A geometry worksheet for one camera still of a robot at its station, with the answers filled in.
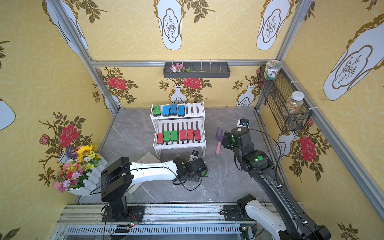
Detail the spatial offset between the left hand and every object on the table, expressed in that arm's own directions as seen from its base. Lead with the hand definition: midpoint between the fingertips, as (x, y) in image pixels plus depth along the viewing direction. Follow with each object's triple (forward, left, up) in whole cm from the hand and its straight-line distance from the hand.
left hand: (191, 169), depth 86 cm
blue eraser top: (+24, +13, +25) cm, 36 cm away
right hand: (+9, -21, +23) cm, 32 cm away
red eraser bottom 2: (+17, 0, +11) cm, 20 cm away
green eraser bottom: (+17, +14, +10) cm, 24 cm away
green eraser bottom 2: (+17, +10, +10) cm, 22 cm away
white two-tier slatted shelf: (+25, +7, +9) cm, 28 cm away
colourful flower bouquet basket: (-4, +53, +13) cm, 55 cm away
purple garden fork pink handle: (+24, -20, -4) cm, 31 cm away
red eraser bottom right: (+17, -4, +11) cm, 20 cm away
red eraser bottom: (+17, +4, +9) cm, 20 cm away
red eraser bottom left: (+14, +17, +11) cm, 25 cm away
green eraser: (+24, +18, +25) cm, 39 cm away
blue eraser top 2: (+24, +9, +25) cm, 36 cm away
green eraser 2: (-9, -6, +18) cm, 21 cm away
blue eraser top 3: (+23, +5, +25) cm, 34 cm away
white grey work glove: (+9, +26, -3) cm, 28 cm away
